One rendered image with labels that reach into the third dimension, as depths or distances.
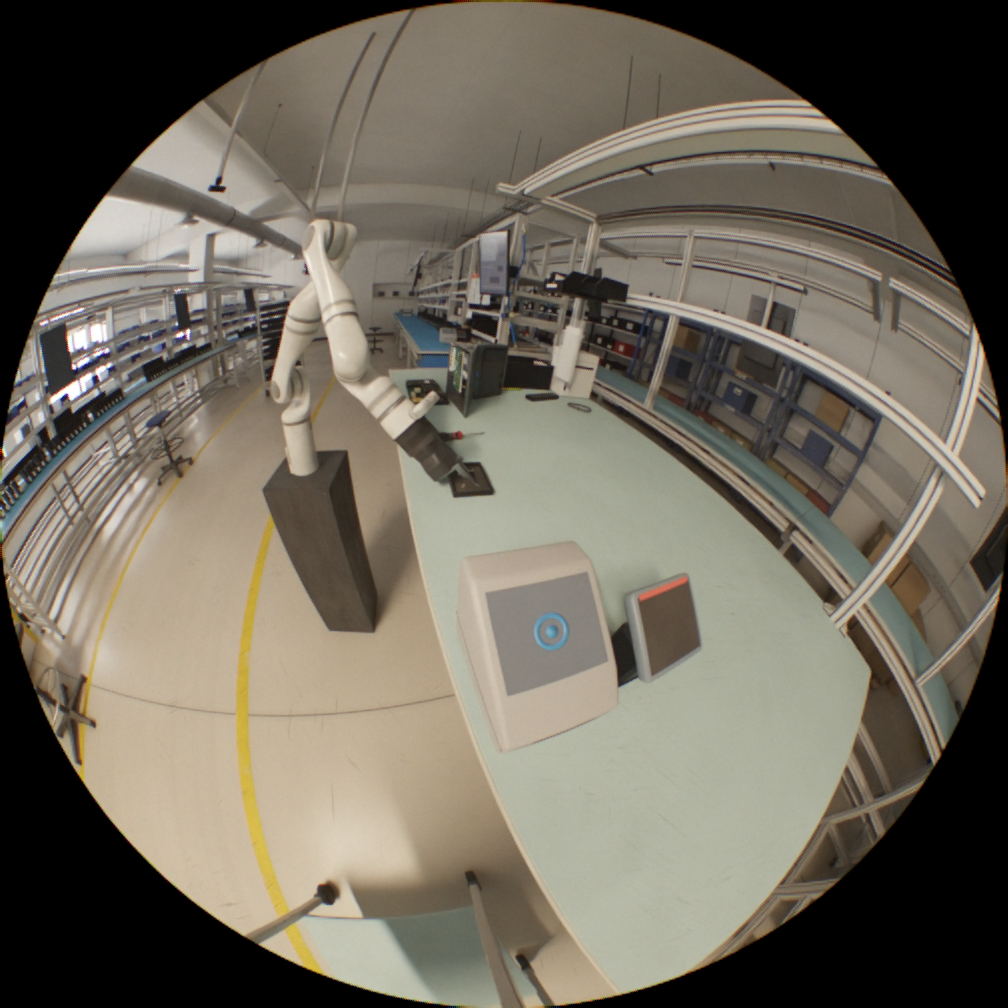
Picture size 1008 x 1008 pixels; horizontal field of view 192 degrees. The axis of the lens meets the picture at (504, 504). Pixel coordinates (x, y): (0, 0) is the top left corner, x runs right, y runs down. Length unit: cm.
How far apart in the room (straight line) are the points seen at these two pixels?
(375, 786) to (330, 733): 29
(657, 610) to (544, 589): 14
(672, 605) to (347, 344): 61
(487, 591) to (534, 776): 21
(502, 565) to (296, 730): 135
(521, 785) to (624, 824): 13
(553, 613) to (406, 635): 129
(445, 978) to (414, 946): 17
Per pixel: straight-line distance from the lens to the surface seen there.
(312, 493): 94
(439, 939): 121
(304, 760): 148
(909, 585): 354
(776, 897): 219
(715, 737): 48
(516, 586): 26
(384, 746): 138
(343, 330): 59
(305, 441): 97
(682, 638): 38
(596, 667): 30
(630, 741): 40
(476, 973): 130
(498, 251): 232
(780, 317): 229
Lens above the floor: 135
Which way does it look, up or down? 37 degrees down
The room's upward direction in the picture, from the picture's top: 11 degrees clockwise
